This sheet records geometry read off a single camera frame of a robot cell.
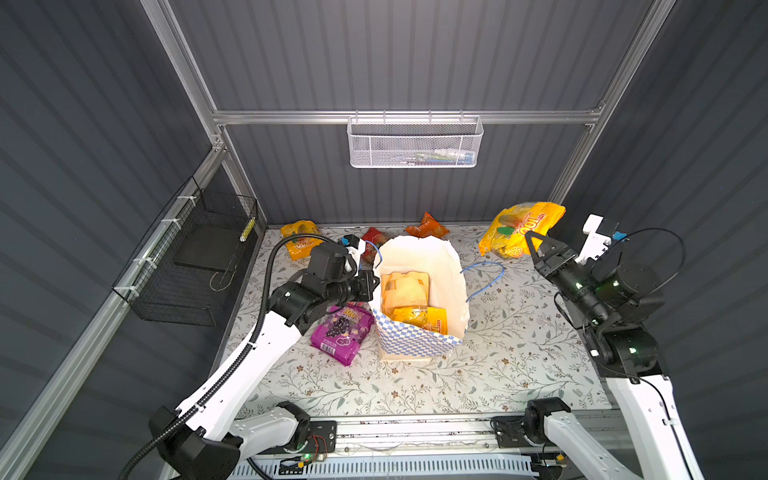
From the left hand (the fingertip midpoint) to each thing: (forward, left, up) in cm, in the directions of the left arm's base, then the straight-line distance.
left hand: (380, 279), depth 71 cm
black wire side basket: (+4, +48, 0) cm, 48 cm away
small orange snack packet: (+41, -20, -23) cm, 51 cm away
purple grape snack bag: (-1, +12, -22) cm, 25 cm away
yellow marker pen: (+19, +36, 0) cm, 41 cm away
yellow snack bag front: (-1, -13, -18) cm, 22 cm away
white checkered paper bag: (-12, -5, -8) cm, 15 cm away
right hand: (-4, -29, +17) cm, 34 cm away
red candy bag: (+33, +2, -20) cm, 39 cm away
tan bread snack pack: (+10, -7, -20) cm, 23 cm away
